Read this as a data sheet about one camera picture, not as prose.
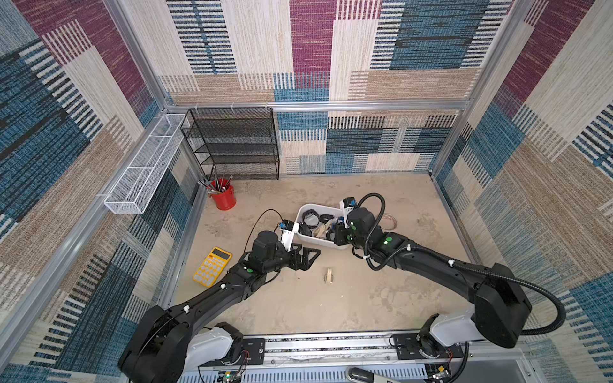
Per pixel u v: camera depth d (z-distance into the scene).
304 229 0.94
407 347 0.73
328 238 0.97
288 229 0.73
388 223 1.03
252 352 0.73
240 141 1.08
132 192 0.70
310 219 1.04
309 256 0.72
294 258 0.71
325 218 1.00
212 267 0.89
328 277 0.85
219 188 1.05
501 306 0.42
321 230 0.96
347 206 0.73
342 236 0.73
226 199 1.08
